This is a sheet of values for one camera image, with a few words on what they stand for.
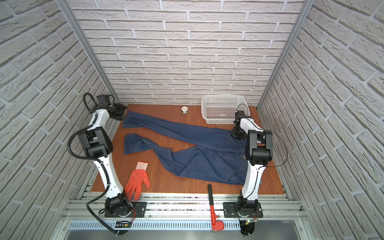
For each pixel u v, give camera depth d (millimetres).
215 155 918
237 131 828
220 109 1100
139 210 725
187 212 741
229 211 736
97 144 609
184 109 1163
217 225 686
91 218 696
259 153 559
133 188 792
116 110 903
